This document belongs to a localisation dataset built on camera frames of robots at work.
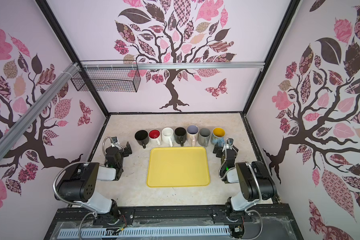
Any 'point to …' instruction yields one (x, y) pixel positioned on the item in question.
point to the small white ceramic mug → (154, 136)
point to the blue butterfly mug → (217, 135)
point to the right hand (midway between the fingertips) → (225, 142)
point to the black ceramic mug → (180, 134)
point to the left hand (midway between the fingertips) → (121, 144)
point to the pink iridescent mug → (192, 132)
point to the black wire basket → (109, 76)
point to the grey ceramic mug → (203, 137)
